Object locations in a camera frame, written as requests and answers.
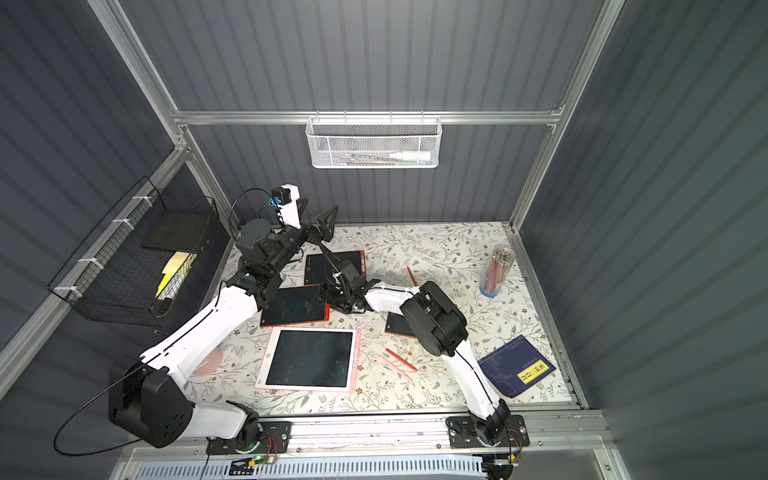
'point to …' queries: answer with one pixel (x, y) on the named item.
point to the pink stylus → (401, 360)
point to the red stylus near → (396, 358)
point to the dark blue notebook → (515, 365)
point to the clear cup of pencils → (500, 262)
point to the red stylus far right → (412, 276)
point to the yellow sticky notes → (170, 270)
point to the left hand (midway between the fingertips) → (325, 204)
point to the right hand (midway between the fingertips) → (320, 301)
